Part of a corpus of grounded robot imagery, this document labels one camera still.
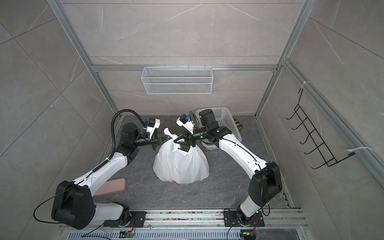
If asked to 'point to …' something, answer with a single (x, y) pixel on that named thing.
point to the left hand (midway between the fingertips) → (174, 135)
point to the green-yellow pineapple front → (184, 147)
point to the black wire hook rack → (315, 141)
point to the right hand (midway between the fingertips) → (178, 139)
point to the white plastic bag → (173, 165)
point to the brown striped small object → (238, 124)
